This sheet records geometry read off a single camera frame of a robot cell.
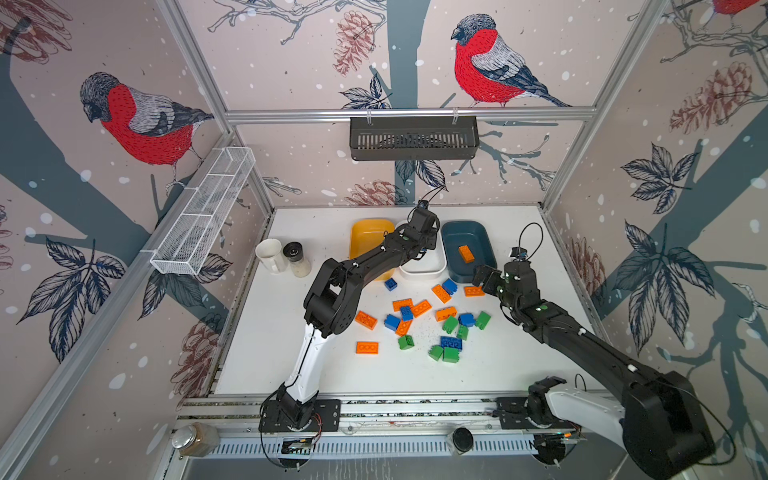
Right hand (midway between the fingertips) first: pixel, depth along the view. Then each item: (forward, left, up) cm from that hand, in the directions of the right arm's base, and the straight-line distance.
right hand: (485, 273), depth 86 cm
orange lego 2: (-19, +34, -12) cm, 41 cm away
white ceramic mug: (+9, +70, -4) cm, 71 cm away
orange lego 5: (+15, +2, -10) cm, 18 cm away
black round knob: (-40, +10, -3) cm, 42 cm away
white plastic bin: (+12, +14, -12) cm, 22 cm away
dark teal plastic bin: (+23, -2, -10) cm, 25 cm away
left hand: (+15, +16, +2) cm, 22 cm away
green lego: (-18, +23, -10) cm, 31 cm away
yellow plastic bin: (+22, +39, -8) cm, 45 cm away
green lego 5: (-11, +10, -12) cm, 19 cm away
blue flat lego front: (-16, +10, -13) cm, 23 cm away
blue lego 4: (-7, +23, -14) cm, 28 cm away
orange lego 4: (-5, +26, -11) cm, 29 cm away
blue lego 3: (-11, +28, -10) cm, 32 cm away
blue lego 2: (+2, +9, -11) cm, 15 cm away
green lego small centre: (-14, +6, -11) cm, 18 cm away
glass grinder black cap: (+7, +60, 0) cm, 60 cm away
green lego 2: (-19, +15, -12) cm, 27 cm away
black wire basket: (+47, +22, +16) cm, 55 cm away
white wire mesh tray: (+5, +78, +21) cm, 81 cm away
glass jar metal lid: (-43, +68, -2) cm, 81 cm away
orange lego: (-11, +35, -11) cm, 39 cm away
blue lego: (+2, +28, -11) cm, 31 cm away
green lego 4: (-10, 0, -11) cm, 15 cm away
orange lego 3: (-12, +24, -12) cm, 29 cm away
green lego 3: (-20, +10, -13) cm, 26 cm away
